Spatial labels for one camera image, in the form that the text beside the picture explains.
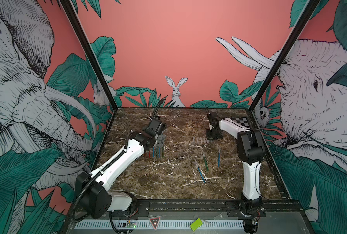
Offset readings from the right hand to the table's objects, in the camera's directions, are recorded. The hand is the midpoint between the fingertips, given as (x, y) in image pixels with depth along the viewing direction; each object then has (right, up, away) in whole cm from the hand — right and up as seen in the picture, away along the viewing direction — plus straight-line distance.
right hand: (209, 136), depth 102 cm
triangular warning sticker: (-34, -39, -32) cm, 61 cm away
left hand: (-36, +3, -21) cm, 42 cm away
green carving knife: (-33, -10, -7) cm, 35 cm away
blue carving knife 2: (-35, -10, -7) cm, 37 cm away
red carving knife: (-42, -11, -7) cm, 44 cm away
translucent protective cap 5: (-3, -3, -2) cm, 5 cm away
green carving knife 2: (-6, -12, -8) cm, 15 cm away
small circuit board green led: (-46, -40, -32) cm, 69 cm away
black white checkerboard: (+26, +11, +7) cm, 29 cm away
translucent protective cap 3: (-7, -3, -1) cm, 7 cm away
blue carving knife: (-39, -10, -7) cm, 41 cm away
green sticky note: (-14, -40, -34) cm, 54 cm away
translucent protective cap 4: (-4, -2, -1) cm, 5 cm away
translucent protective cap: (-12, -2, -1) cm, 12 cm away
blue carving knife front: (-9, -22, -17) cm, 30 cm away
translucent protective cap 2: (-9, -3, -1) cm, 9 cm away
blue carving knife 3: (+4, -14, -10) cm, 17 cm away
